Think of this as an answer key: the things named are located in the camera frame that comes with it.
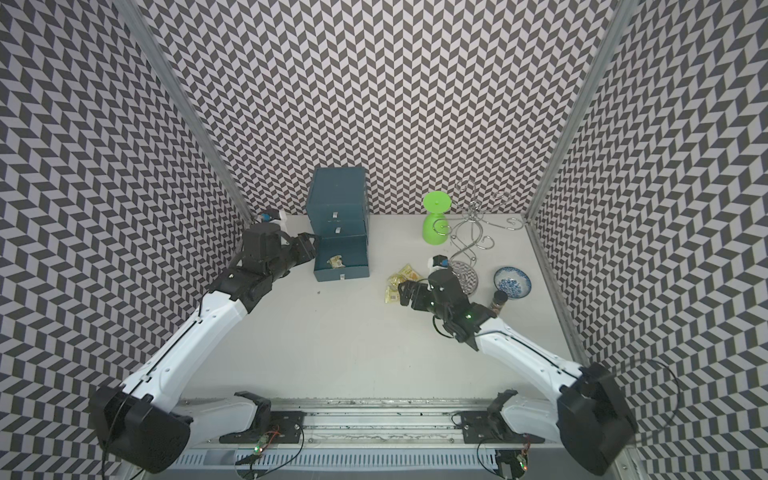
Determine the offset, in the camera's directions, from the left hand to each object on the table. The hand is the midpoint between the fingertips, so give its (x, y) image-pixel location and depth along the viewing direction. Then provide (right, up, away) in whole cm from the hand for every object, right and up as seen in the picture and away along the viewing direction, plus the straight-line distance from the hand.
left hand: (310, 242), depth 78 cm
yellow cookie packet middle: (+22, -13, +21) cm, 33 cm away
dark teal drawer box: (+4, +11, +17) cm, 21 cm away
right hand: (+27, -15, +4) cm, 31 cm away
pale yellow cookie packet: (+2, -7, +24) cm, 25 cm away
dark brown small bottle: (+53, -17, +8) cm, 56 cm away
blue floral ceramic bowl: (+62, -13, +21) cm, 66 cm away
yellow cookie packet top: (+27, -11, +22) cm, 36 cm away
